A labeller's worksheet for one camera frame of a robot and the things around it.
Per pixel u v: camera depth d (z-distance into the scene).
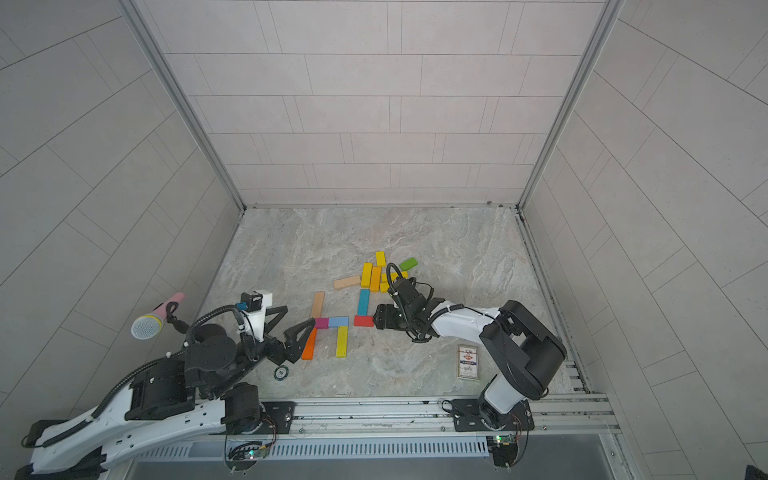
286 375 0.77
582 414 0.72
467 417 0.71
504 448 0.69
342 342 0.83
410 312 0.67
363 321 0.88
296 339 0.55
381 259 1.02
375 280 0.96
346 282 0.94
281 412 0.72
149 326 0.60
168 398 0.44
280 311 0.63
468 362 0.79
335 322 0.86
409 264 0.99
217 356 0.45
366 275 0.96
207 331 0.85
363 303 0.91
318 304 0.89
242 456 0.65
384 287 0.93
